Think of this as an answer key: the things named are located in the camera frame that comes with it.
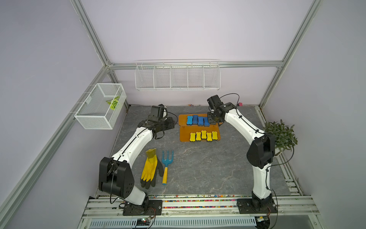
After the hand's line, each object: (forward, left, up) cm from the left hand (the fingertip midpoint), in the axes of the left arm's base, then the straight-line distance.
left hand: (173, 123), depth 85 cm
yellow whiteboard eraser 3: (+1, -20, -17) cm, 26 cm away
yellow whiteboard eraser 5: (0, -28, -17) cm, 33 cm away
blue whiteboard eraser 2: (+4, -14, -3) cm, 15 cm away
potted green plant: (-16, -61, +1) cm, 63 cm away
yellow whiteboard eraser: (0, -12, -17) cm, 21 cm away
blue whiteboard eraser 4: (+1, -20, -3) cm, 20 cm away
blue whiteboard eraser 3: (+3, -17, -3) cm, 18 cm away
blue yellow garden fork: (-16, +6, -19) cm, 26 cm away
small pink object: (+32, -58, -20) cm, 69 cm away
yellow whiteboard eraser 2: (0, -16, -17) cm, 23 cm away
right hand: (+6, -26, -4) cm, 27 cm away
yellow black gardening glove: (-18, +15, -18) cm, 29 cm away
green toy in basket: (+9, +33, +11) cm, 36 cm away
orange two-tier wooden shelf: (+8, -7, -19) cm, 22 cm away
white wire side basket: (+8, +41, +7) cm, 43 cm away
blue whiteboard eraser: (+4, -10, -4) cm, 12 cm away
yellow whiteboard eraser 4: (-1, -24, -17) cm, 29 cm away
